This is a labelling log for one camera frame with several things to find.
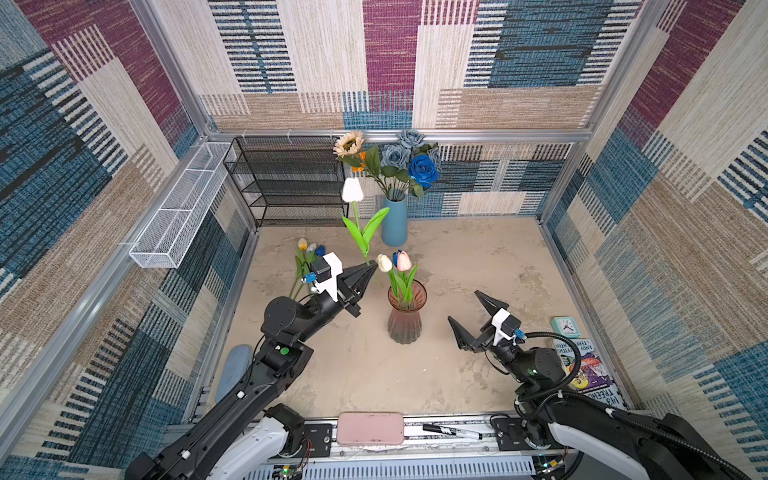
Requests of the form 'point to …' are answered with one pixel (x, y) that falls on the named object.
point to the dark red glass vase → (404, 323)
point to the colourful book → (593, 379)
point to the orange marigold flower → (361, 168)
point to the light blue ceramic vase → (395, 224)
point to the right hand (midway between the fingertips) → (462, 306)
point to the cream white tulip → (385, 263)
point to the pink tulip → (404, 263)
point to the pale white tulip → (311, 247)
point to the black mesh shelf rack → (289, 181)
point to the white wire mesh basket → (166, 238)
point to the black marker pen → (469, 434)
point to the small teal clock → (566, 326)
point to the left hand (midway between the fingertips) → (375, 262)
